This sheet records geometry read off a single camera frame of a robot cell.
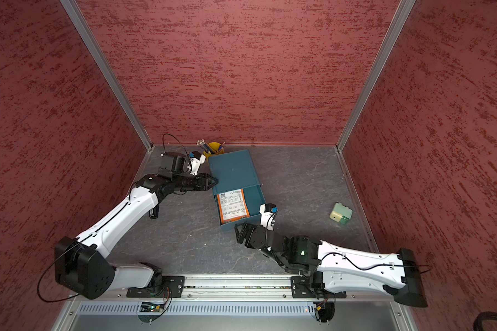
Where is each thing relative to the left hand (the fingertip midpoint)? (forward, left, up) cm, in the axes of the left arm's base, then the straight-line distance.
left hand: (212, 185), depth 79 cm
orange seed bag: (-6, -8, -5) cm, 12 cm away
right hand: (-19, -13, -3) cm, 23 cm away
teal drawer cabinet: (+7, -8, +1) cm, 11 cm away
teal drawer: (-2, -17, -5) cm, 17 cm away
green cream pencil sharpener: (-3, -56, -16) cm, 58 cm away
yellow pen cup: (+32, +6, -12) cm, 35 cm away
